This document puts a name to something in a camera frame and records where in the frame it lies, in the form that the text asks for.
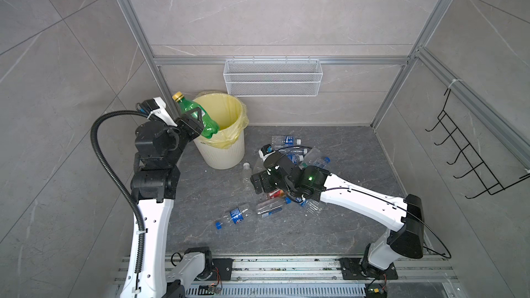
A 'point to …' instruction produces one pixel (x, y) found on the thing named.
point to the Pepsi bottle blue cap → (235, 216)
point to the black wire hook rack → (460, 152)
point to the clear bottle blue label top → (284, 141)
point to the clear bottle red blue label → (271, 206)
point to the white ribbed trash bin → (225, 150)
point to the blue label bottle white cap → (311, 207)
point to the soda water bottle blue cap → (321, 163)
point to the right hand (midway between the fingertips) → (261, 174)
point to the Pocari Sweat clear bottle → (295, 159)
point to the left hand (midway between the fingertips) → (195, 107)
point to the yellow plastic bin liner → (230, 114)
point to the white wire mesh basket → (272, 77)
